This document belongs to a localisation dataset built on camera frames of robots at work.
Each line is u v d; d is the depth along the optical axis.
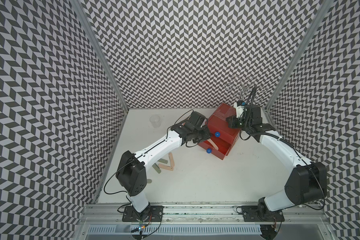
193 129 0.62
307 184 0.42
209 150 0.83
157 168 0.89
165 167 0.90
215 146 0.89
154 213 0.72
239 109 0.75
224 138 0.81
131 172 0.43
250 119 0.64
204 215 0.74
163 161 0.94
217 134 0.81
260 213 0.67
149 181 0.83
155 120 1.08
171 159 0.91
